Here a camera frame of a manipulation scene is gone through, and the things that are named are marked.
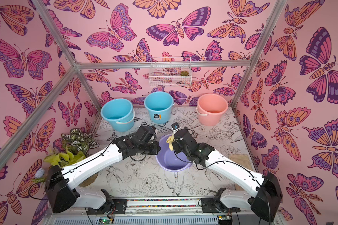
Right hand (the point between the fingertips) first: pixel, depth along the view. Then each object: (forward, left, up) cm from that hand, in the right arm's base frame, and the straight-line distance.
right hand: (178, 136), depth 78 cm
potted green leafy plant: (-8, +52, +4) cm, 53 cm away
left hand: (-6, +9, -3) cm, 11 cm away
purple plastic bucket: (-5, +7, -19) cm, 21 cm away
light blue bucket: (+34, +47, -16) cm, 60 cm away
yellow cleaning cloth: (-2, +5, -1) cm, 5 cm away
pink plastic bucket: (+34, -25, -12) cm, 44 cm away
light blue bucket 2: (+32, +13, -7) cm, 36 cm away
